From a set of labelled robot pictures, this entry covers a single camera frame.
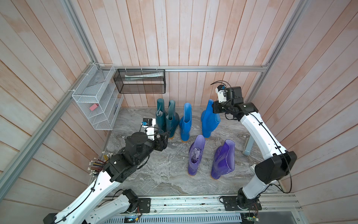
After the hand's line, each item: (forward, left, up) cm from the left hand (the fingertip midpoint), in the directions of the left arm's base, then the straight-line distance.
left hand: (164, 134), depth 66 cm
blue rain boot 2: (+17, -27, -11) cm, 34 cm away
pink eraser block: (+22, +44, -3) cm, 49 cm away
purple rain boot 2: (-8, -30, -11) cm, 33 cm away
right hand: (+23, -27, -1) cm, 36 cm away
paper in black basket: (+43, +25, +3) cm, 50 cm away
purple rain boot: (-3, -17, -14) cm, 22 cm away
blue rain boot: (+13, -11, -6) cm, 18 cm away
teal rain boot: (+18, +3, -7) cm, 19 cm away
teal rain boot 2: (+14, -4, -6) cm, 16 cm away
